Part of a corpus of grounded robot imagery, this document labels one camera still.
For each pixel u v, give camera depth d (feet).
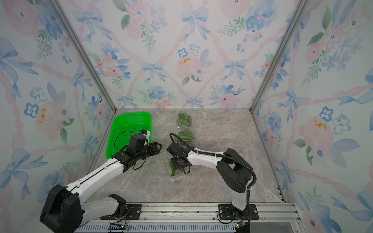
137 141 2.06
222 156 1.64
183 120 3.60
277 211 2.52
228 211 2.41
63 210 1.30
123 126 3.54
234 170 1.56
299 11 2.31
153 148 2.41
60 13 2.32
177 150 2.30
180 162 2.14
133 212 2.42
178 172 2.88
